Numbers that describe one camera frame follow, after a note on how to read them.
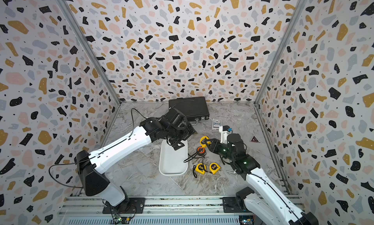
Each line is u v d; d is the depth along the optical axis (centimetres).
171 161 85
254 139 100
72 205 75
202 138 78
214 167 85
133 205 73
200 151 81
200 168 85
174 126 59
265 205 56
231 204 73
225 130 70
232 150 59
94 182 41
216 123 107
